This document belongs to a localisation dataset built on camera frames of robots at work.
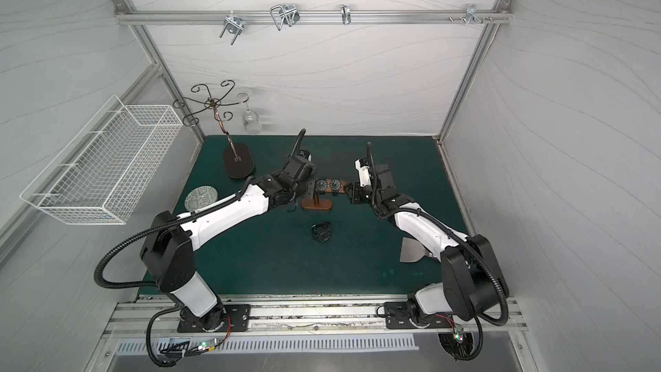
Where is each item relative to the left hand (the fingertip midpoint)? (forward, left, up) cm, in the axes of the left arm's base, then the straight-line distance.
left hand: (311, 183), depth 85 cm
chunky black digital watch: (-10, -3, -16) cm, 19 cm away
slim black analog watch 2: (0, -8, -1) cm, 8 cm away
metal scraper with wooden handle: (-16, -35, -16) cm, 42 cm away
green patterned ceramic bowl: (+2, +45, -13) cm, 47 cm away
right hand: (0, -12, -2) cm, 12 cm away
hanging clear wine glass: (+25, +25, +6) cm, 36 cm away
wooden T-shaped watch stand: (+1, -3, -15) cm, 15 cm away
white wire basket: (-12, +55, +16) cm, 58 cm away
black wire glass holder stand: (+22, +35, -14) cm, 44 cm away
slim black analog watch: (0, -4, -1) cm, 4 cm away
